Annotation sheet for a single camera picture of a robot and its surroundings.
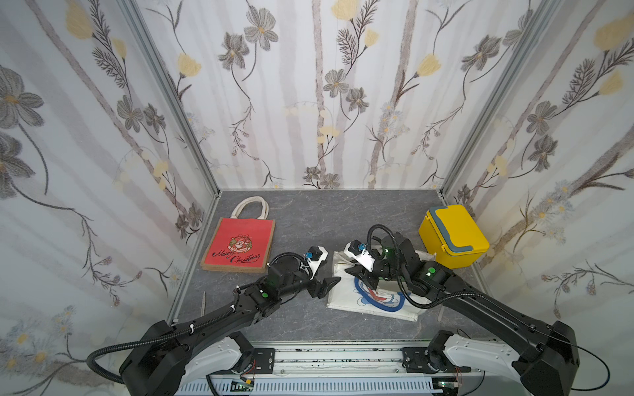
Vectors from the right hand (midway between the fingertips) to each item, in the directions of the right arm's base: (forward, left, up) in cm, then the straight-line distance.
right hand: (352, 265), depth 72 cm
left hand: (0, +5, -4) cm, 6 cm away
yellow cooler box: (+16, -37, -7) cm, 41 cm away
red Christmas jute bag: (+17, +43, -21) cm, 51 cm away
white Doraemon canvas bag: (-4, -2, -14) cm, 15 cm away
